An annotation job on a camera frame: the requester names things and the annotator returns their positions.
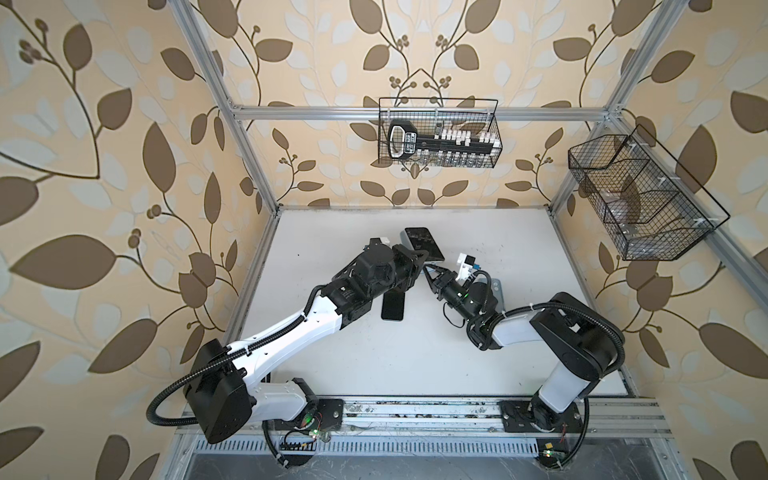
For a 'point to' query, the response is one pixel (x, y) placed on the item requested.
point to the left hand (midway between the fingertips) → (428, 247)
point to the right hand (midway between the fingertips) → (420, 266)
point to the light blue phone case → (497, 290)
